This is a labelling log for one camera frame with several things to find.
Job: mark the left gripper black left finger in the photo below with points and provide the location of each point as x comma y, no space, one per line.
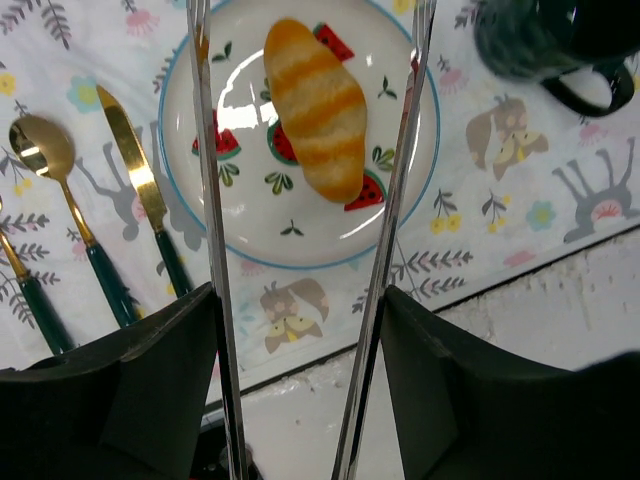
126,406

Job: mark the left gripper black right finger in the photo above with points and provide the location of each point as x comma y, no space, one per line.
467,409

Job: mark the small striped bread loaf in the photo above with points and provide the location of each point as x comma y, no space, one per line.
321,107

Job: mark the silver metal tongs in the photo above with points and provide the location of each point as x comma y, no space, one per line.
346,460

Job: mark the floral printed placemat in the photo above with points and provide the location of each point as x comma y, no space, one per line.
502,178

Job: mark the white watermelon pattern plate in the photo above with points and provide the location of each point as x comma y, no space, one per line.
271,214

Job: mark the dark green mug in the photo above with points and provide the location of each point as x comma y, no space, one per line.
541,41

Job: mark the gold fork green handle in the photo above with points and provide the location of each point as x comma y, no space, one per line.
41,309

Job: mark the gold knife green handle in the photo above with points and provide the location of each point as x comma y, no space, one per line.
143,181

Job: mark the gold spoon green handle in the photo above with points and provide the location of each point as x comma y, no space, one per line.
44,148

